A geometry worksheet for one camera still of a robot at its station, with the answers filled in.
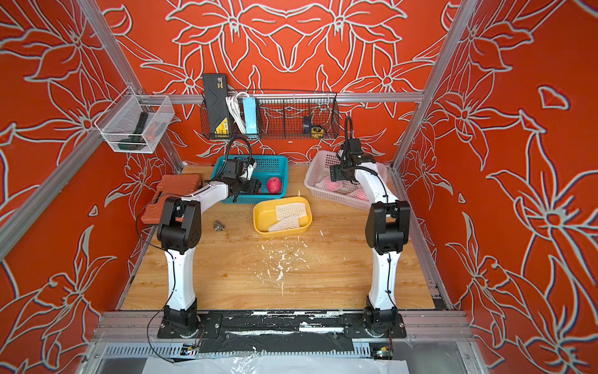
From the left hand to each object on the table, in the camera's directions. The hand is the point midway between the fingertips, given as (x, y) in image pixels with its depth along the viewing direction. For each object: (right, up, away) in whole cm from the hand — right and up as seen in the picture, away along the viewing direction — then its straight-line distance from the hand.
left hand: (253, 179), depth 105 cm
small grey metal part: (-13, -20, -10) cm, 26 cm away
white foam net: (+16, -14, -8) cm, 23 cm away
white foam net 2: (+15, -19, -15) cm, 28 cm away
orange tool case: (-39, -3, +1) cm, 39 cm away
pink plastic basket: (+31, 0, +5) cm, 31 cm away
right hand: (+38, +3, -8) cm, 39 cm away
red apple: (+10, -3, 0) cm, 10 cm away
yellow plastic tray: (+6, -16, -6) cm, 18 cm away
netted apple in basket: (+34, -2, -2) cm, 34 cm away
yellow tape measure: (+28, +19, -12) cm, 36 cm away
